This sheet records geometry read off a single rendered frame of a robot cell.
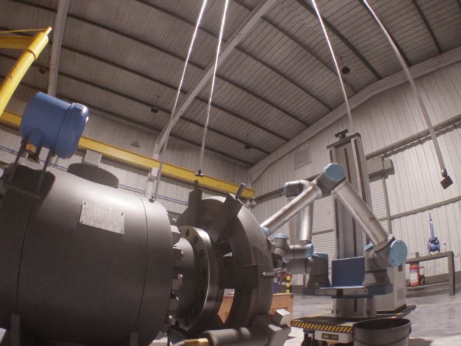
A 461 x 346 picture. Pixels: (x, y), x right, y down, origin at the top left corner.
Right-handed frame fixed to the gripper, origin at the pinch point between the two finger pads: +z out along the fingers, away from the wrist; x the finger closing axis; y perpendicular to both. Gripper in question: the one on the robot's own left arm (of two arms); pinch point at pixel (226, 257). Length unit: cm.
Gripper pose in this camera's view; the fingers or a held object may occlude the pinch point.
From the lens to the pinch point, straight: 104.8
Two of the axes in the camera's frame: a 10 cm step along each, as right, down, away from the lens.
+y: -5.0, -8.5, -1.3
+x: 8.5, -4.7, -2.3
